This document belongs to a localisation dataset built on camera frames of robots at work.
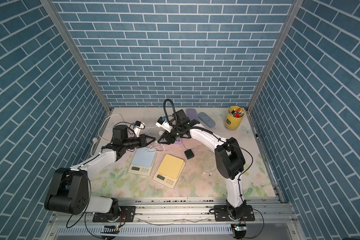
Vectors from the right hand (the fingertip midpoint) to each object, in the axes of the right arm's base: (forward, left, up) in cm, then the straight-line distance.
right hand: (162, 139), depth 85 cm
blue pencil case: (+29, -27, -13) cm, 42 cm away
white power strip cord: (+6, +52, -17) cm, 55 cm away
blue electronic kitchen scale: (-8, +12, -13) cm, 19 cm away
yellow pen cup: (+26, -45, -4) cm, 52 cm away
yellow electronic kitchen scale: (-12, -5, -14) cm, 19 cm away
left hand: (-2, +2, +1) cm, 3 cm away
